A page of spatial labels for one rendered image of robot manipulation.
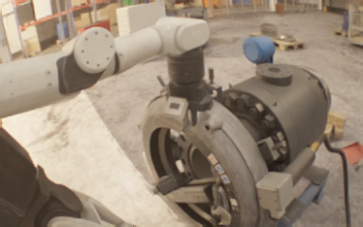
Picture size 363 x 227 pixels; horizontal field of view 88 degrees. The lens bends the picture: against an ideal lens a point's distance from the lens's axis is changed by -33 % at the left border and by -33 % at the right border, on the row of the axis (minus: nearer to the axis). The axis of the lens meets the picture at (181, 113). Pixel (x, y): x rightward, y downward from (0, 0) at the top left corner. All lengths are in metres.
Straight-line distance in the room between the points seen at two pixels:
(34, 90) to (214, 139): 0.59
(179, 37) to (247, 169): 0.47
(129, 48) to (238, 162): 0.49
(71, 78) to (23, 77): 0.09
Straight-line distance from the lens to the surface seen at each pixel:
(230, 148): 0.80
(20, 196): 0.58
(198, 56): 0.60
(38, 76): 0.39
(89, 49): 0.40
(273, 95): 1.16
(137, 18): 4.67
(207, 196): 0.98
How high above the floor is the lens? 1.37
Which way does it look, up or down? 29 degrees down
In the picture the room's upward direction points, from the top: 8 degrees counter-clockwise
